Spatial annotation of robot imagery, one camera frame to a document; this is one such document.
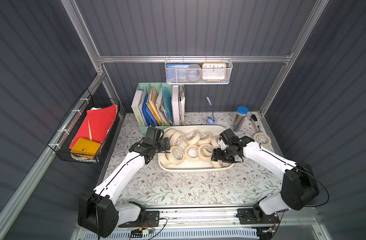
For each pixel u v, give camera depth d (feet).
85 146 2.13
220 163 2.79
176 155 3.15
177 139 3.15
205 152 3.09
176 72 3.01
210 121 3.45
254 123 3.58
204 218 2.47
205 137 3.33
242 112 3.13
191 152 3.22
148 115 3.16
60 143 1.99
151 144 2.01
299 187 1.44
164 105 3.07
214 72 2.91
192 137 3.33
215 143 2.99
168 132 3.11
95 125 2.29
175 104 3.04
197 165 2.99
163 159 2.77
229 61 2.92
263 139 3.43
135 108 2.92
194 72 2.98
